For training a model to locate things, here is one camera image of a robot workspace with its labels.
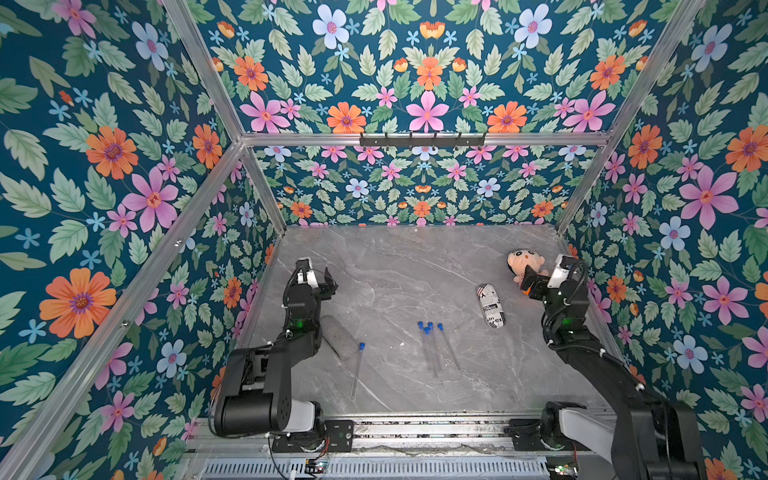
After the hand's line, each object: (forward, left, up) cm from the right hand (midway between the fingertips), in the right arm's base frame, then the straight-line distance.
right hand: (550, 269), depth 84 cm
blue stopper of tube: (-17, +55, -18) cm, 60 cm away
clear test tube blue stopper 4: (-10, +31, -18) cm, 37 cm away
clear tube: (-24, +55, -18) cm, 63 cm away
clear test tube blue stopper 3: (-16, +33, -18) cm, 40 cm away
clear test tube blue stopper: (-16, +36, -17) cm, 43 cm away
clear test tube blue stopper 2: (-12, +35, -17) cm, 41 cm away
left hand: (0, +69, -2) cm, 69 cm away
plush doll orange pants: (+12, +3, -11) cm, 17 cm away
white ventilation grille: (-46, +47, -19) cm, 69 cm away
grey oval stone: (-16, +62, -15) cm, 65 cm away
